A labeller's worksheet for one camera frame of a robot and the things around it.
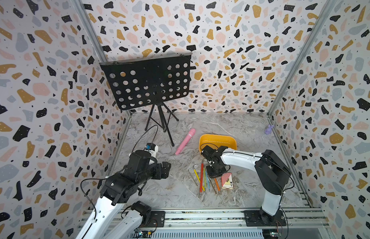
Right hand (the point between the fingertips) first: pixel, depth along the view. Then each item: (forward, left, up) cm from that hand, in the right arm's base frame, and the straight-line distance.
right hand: (211, 177), depth 89 cm
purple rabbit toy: (+34, -42, +3) cm, 54 cm away
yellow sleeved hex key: (-2, +8, 0) cm, 8 cm away
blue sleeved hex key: (-2, +2, 0) cm, 3 cm away
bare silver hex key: (+4, +13, +2) cm, 14 cm away
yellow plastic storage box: (+28, -5, -3) cm, 29 cm away
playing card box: (-3, -9, +2) cm, 9 cm away
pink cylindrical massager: (+24, +17, +2) cm, 30 cm away
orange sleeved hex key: (-4, -3, 0) cm, 5 cm away
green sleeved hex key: (-1, +4, +2) cm, 5 cm away
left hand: (-4, +23, +23) cm, 33 cm away
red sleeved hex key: (+1, +6, 0) cm, 6 cm away
